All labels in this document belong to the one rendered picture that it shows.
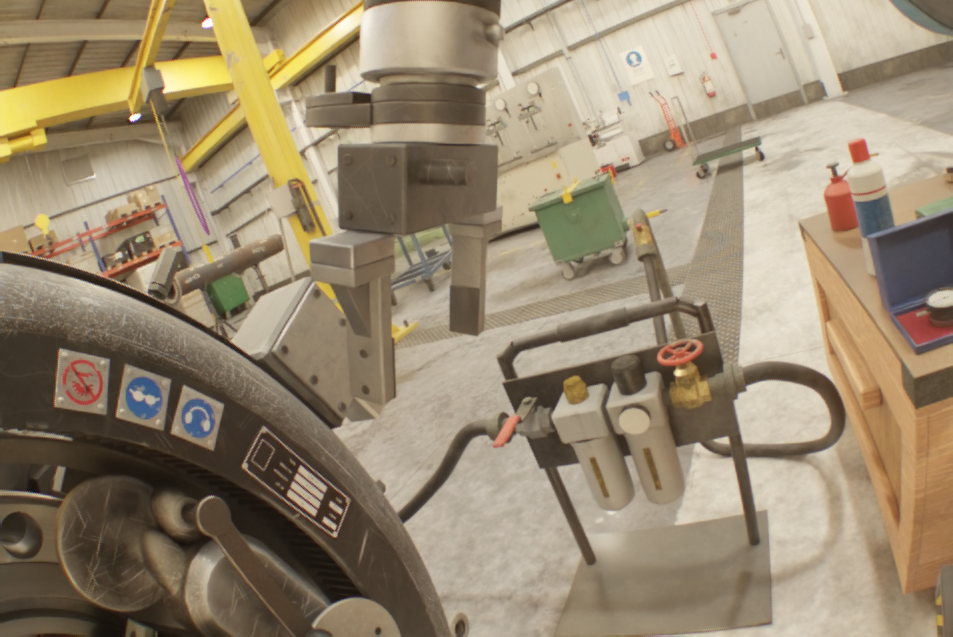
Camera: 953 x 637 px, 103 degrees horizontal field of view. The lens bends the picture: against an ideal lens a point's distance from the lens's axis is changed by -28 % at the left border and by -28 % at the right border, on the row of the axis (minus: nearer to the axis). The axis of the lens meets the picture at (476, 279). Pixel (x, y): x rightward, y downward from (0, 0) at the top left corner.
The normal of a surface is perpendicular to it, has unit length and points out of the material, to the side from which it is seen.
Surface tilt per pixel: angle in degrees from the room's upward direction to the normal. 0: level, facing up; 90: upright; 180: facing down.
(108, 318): 77
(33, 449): 133
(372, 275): 114
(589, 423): 90
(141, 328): 73
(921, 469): 90
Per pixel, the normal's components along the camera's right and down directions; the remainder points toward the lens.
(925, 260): -0.45, 0.12
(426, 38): 0.01, 0.25
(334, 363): 0.85, -0.27
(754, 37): -0.46, 0.36
